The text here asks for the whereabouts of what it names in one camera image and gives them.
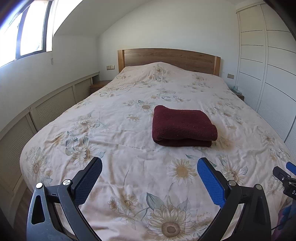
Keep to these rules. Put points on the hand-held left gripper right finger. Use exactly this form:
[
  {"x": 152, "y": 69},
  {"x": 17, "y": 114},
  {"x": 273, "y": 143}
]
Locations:
[{"x": 211, "y": 183}]

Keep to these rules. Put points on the white wardrobe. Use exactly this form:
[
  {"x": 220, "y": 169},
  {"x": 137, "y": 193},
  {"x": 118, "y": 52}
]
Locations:
[{"x": 268, "y": 69}]

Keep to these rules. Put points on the black framed window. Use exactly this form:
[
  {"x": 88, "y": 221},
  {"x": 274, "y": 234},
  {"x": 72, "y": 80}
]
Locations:
[{"x": 25, "y": 30}]

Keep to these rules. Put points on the maroon knit sweater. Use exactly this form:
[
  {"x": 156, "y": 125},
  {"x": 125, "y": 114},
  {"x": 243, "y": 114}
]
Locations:
[{"x": 182, "y": 125}]

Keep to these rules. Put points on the glass items on nightstand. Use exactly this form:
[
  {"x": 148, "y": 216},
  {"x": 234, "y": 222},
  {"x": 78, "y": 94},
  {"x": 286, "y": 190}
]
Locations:
[{"x": 236, "y": 89}]

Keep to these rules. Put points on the bed with floral duvet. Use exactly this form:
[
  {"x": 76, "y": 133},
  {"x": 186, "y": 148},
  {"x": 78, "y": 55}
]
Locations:
[{"x": 115, "y": 120}]

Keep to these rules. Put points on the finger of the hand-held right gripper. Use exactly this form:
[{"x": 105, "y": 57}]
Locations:
[
  {"x": 291, "y": 165},
  {"x": 279, "y": 173}
]

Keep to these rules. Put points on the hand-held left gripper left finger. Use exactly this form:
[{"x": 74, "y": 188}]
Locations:
[{"x": 89, "y": 178}]

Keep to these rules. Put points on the wooden nightstand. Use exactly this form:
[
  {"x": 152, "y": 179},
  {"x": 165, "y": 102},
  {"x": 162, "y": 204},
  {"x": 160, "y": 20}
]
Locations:
[
  {"x": 98, "y": 86},
  {"x": 240, "y": 95}
]

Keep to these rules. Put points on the beige louvered low cabinet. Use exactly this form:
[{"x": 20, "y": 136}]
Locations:
[{"x": 34, "y": 115}]

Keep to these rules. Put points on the wooden headboard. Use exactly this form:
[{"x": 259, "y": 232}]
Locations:
[{"x": 168, "y": 58}]

